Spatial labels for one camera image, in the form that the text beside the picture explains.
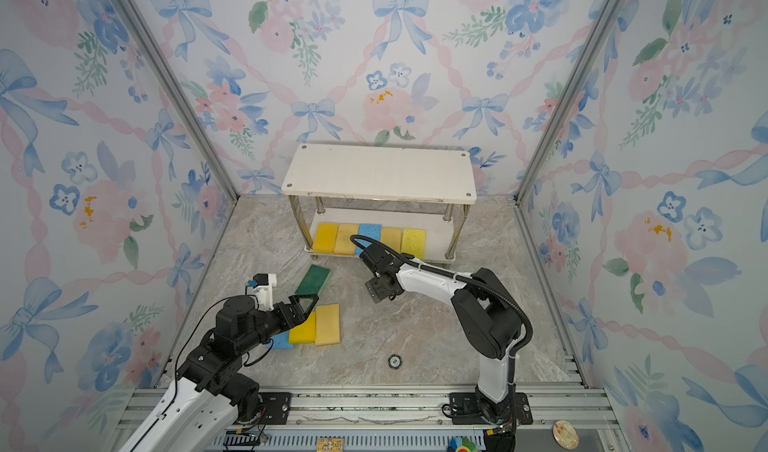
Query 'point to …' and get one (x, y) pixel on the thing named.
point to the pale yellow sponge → (327, 324)
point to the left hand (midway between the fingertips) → (309, 299)
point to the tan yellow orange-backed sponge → (343, 244)
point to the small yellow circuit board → (330, 445)
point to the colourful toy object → (461, 444)
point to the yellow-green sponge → (413, 242)
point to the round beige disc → (565, 434)
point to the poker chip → (394, 361)
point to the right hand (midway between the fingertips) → (387, 281)
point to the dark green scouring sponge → (313, 280)
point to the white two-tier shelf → (404, 187)
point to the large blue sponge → (373, 231)
